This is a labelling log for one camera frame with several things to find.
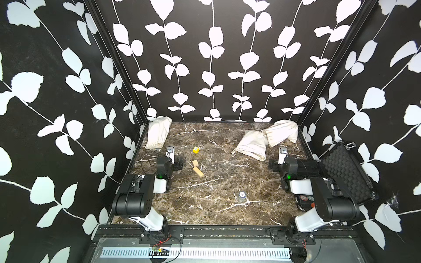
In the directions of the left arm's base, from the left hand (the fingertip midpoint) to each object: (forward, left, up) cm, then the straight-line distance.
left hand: (172, 152), depth 95 cm
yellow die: (+6, -13, -6) cm, 15 cm away
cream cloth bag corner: (+18, +12, -1) cm, 22 cm away
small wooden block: (-4, -13, -6) cm, 15 cm away
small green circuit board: (-47, +2, -7) cm, 48 cm away
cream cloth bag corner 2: (+15, -70, 0) cm, 71 cm away
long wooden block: (-9, -15, -7) cm, 19 cm away
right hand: (-3, -63, 0) cm, 63 cm away
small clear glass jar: (-27, -37, -1) cm, 46 cm away
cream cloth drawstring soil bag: (+1, -48, +4) cm, 48 cm away
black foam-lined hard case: (-16, -90, +8) cm, 91 cm away
